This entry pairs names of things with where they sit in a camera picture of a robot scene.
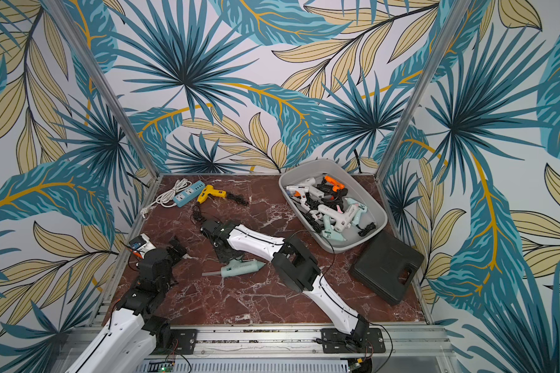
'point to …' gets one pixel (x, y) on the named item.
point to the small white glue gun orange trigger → (316, 215)
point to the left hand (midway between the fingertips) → (167, 246)
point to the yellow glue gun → (209, 191)
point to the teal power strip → (183, 198)
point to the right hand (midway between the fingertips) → (230, 253)
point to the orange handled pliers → (137, 253)
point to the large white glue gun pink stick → (342, 219)
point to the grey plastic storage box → (334, 206)
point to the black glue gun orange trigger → (332, 196)
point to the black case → (379, 262)
